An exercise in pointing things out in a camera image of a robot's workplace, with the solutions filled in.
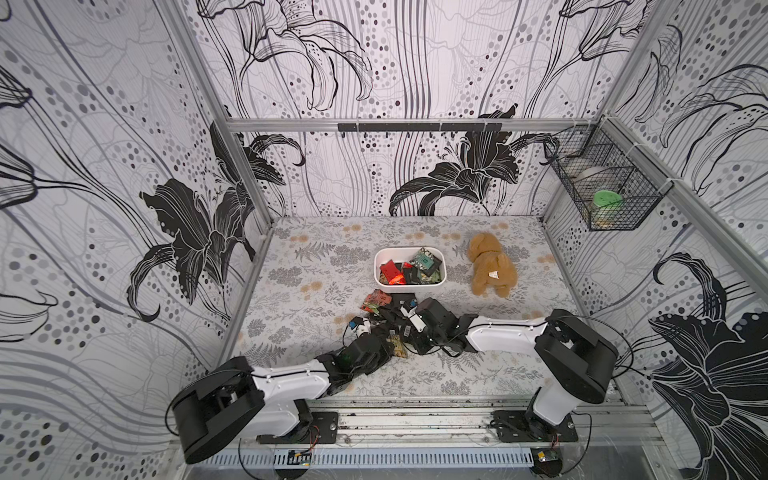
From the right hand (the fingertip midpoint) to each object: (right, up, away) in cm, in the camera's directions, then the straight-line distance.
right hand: (412, 334), depth 90 cm
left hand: (-4, -4, -5) cm, 8 cm away
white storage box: (-1, +24, +18) cm, 30 cm away
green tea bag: (+5, +22, +11) cm, 25 cm away
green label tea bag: (+9, +16, +10) cm, 21 cm away
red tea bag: (-6, +18, +9) cm, 21 cm away
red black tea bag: (-12, +10, +6) cm, 16 cm away
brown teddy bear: (+25, +20, 0) cm, 32 cm away
